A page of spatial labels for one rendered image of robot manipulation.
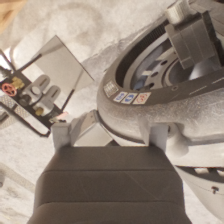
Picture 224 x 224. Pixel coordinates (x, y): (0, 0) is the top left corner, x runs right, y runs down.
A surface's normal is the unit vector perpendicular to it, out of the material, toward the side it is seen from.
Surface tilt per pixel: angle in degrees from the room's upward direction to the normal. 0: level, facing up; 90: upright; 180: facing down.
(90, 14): 0
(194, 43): 3
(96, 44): 0
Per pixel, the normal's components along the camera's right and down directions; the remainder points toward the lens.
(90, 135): 0.21, 0.42
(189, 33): -0.15, 0.64
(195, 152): -0.35, 0.70
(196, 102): -0.63, -0.55
